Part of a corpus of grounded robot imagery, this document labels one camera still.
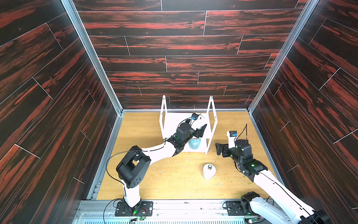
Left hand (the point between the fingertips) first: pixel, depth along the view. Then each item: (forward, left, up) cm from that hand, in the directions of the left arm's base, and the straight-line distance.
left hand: (201, 122), depth 83 cm
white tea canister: (-24, -5, -16) cm, 29 cm away
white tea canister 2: (-6, +2, +7) cm, 10 cm away
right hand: (-9, -15, -8) cm, 19 cm away
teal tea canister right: (-6, +3, -14) cm, 16 cm away
